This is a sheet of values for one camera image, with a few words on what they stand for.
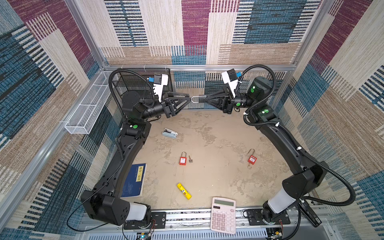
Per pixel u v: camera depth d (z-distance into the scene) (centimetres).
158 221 73
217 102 59
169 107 51
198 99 56
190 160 94
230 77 50
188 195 79
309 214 73
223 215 73
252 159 92
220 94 54
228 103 53
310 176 41
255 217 73
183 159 92
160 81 50
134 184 84
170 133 105
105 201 38
